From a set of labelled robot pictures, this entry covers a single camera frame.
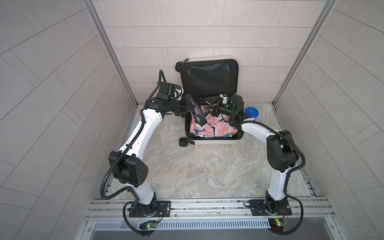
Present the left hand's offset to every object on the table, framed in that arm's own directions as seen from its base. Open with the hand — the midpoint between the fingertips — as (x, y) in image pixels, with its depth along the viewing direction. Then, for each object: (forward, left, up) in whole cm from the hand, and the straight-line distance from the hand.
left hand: (198, 103), depth 74 cm
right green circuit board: (-47, -37, -30) cm, 67 cm away
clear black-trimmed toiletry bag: (-1, +2, -3) cm, 4 cm away
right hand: (+6, -3, -5) cm, 8 cm away
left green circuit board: (-48, +22, -27) cm, 59 cm away
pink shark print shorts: (+2, -11, -24) cm, 26 cm away
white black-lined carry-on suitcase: (+29, -8, -14) cm, 33 cm away
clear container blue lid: (+11, -35, -19) cm, 41 cm away
